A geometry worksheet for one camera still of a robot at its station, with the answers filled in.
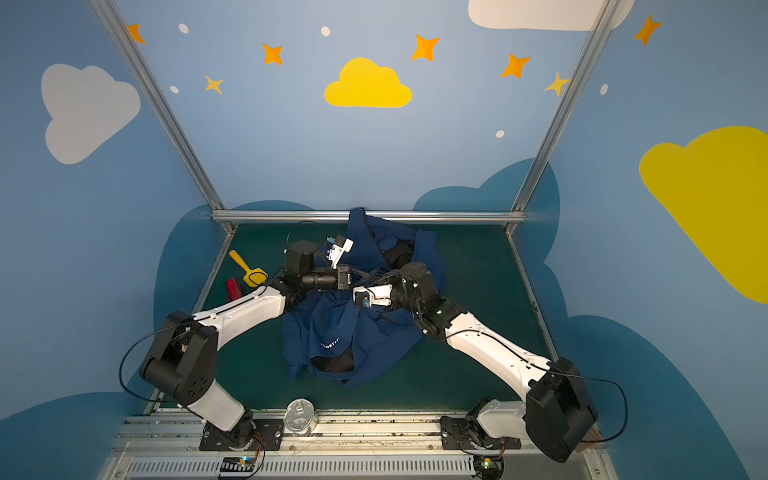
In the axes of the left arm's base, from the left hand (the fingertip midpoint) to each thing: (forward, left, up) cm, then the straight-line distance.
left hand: (370, 275), depth 80 cm
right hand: (+1, -3, +2) cm, 4 cm away
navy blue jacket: (-10, +12, -15) cm, 22 cm away
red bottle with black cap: (+7, +47, -19) cm, 51 cm away
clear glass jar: (-32, +17, -16) cm, 39 cm away
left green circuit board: (-41, +32, -25) cm, 58 cm away
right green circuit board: (-41, -31, -25) cm, 57 cm away
